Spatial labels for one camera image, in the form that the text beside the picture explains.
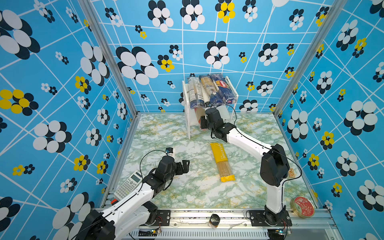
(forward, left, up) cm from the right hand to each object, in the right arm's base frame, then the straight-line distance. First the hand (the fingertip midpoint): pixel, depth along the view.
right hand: (204, 116), depth 90 cm
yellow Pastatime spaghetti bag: (-21, -11, -20) cm, 30 cm away
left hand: (-24, +12, -12) cm, 29 cm away
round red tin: (-45, -48, -19) cm, 68 cm away
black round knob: (-52, -3, -11) cm, 53 cm away
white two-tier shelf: (0, +8, -2) cm, 8 cm away
